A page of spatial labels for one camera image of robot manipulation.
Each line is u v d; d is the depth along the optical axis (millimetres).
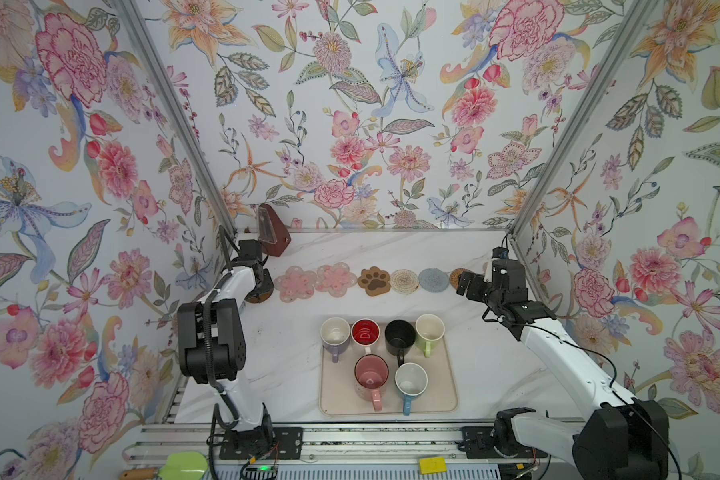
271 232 1069
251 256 765
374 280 1067
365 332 896
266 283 880
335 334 922
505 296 627
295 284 1057
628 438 437
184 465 716
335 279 1073
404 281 1067
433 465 692
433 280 1067
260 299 1008
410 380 824
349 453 737
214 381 506
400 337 878
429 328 882
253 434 640
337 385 826
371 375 830
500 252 732
